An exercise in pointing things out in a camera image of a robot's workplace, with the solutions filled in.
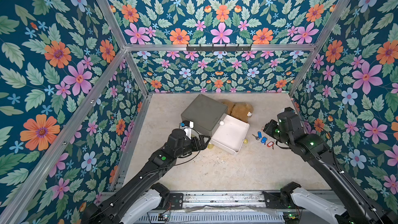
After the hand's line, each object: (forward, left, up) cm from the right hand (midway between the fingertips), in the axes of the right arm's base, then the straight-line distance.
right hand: (263, 123), depth 72 cm
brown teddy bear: (+19, +7, -15) cm, 25 cm away
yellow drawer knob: (-1, +6, -16) cm, 17 cm away
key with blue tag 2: (+5, -7, -27) cm, 28 cm away
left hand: (-6, +27, -6) cm, 28 cm away
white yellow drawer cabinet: (-2, +26, -21) cm, 33 cm away
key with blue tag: (+7, -4, -25) cm, 26 cm away
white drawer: (+3, +14, -17) cm, 22 cm away
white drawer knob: (+5, +20, -8) cm, 22 cm away
